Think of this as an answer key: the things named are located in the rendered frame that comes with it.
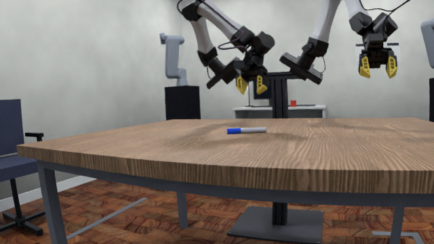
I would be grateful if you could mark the blue marker cap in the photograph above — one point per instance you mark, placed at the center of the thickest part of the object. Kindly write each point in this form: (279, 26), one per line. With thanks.
(234, 131)

